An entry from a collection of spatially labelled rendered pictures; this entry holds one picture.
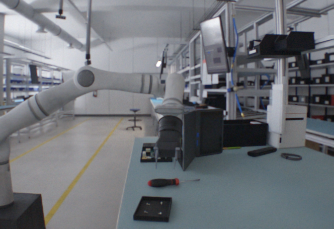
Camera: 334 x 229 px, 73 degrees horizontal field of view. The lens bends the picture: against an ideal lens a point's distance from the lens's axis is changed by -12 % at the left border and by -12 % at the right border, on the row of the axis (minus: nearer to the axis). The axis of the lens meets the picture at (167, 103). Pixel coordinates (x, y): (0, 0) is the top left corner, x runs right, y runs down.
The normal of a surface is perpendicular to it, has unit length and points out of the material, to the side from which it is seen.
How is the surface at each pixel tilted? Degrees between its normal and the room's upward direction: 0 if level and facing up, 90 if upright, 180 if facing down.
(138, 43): 90
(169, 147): 45
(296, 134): 90
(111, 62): 90
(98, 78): 88
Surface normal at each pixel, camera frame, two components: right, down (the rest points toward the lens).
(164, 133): -0.09, -0.55
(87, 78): 0.18, 0.02
